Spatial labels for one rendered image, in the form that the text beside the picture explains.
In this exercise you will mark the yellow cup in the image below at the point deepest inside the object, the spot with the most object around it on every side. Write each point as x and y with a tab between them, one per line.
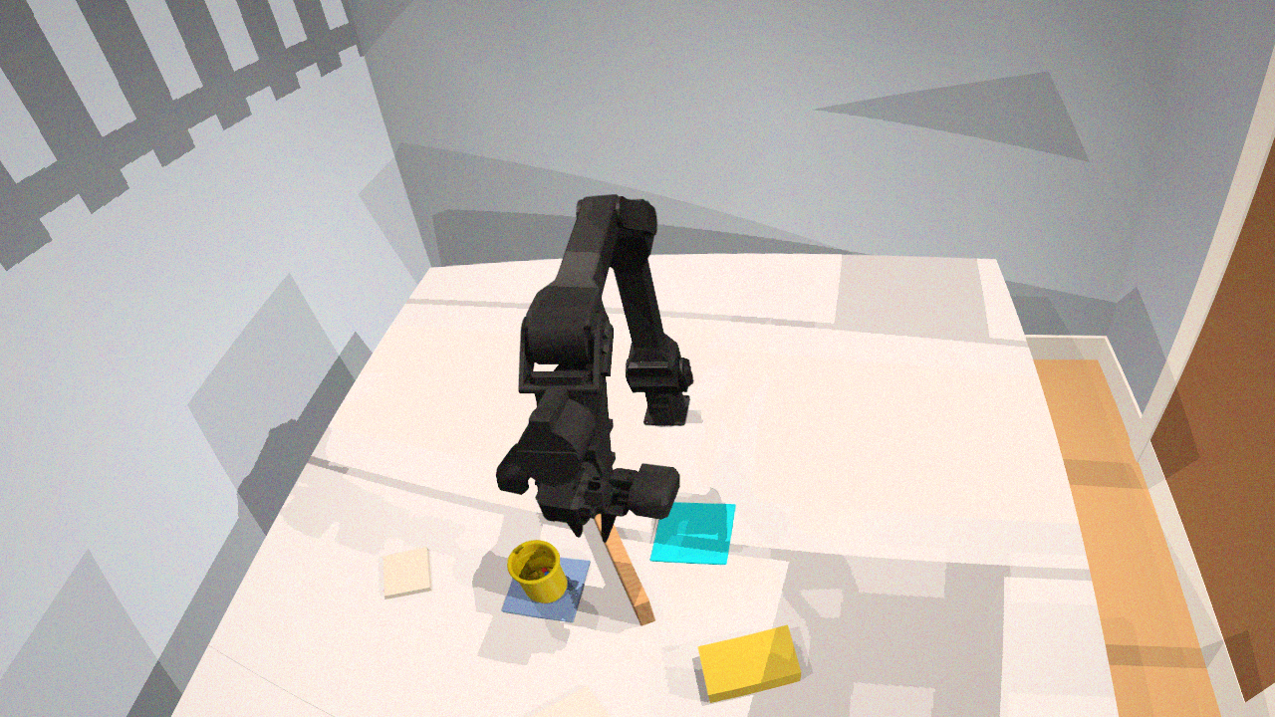
531	557

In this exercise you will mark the orange rectangular block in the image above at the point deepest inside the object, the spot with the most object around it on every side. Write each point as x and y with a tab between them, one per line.
628	576

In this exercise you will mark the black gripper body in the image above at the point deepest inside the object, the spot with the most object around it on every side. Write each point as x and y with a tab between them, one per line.
649	492

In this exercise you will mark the yellow rectangular block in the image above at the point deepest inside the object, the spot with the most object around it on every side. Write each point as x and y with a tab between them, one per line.
749	664

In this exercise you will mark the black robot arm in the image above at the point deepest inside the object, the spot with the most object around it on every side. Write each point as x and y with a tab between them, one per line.
567	324

